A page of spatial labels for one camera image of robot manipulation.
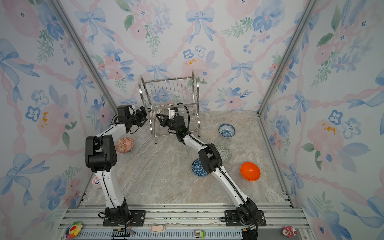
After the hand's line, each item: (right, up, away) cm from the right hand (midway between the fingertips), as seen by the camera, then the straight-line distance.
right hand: (156, 114), depth 98 cm
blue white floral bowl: (+48, -11, +9) cm, 50 cm away
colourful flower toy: (-31, -56, -29) cm, 70 cm away
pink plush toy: (+68, -56, -31) cm, 93 cm away
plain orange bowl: (+58, -34, -12) cm, 68 cm away
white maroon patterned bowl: (+1, +1, 0) cm, 2 cm away
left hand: (-4, +2, +1) cm, 5 cm away
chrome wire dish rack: (+16, +18, +19) cm, 30 cm away
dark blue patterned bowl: (+27, -34, -8) cm, 44 cm away
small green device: (+29, -58, -29) cm, 71 cm away
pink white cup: (-24, -36, -23) cm, 49 cm away
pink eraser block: (+8, -56, -28) cm, 63 cm away
